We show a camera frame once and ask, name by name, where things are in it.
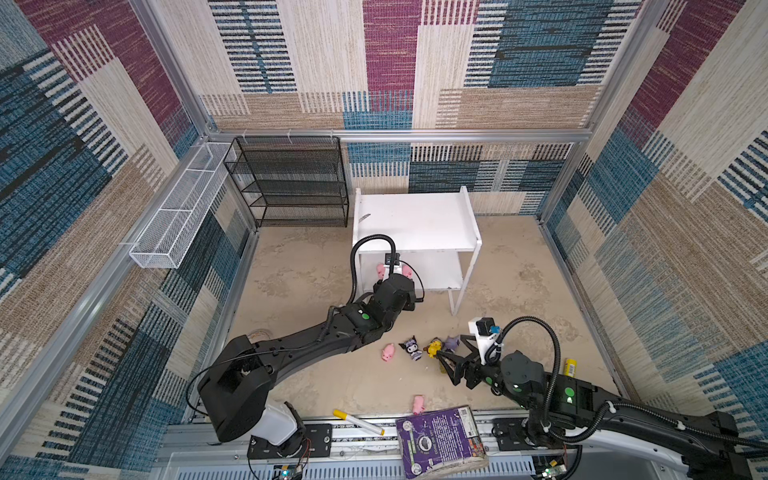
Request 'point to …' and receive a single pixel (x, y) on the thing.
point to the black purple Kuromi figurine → (412, 348)
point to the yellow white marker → (343, 416)
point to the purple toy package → (439, 442)
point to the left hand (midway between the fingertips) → (408, 277)
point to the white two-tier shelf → (437, 233)
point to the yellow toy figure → (434, 346)
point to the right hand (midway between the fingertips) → (451, 351)
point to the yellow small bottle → (570, 367)
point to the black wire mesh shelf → (293, 180)
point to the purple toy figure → (451, 343)
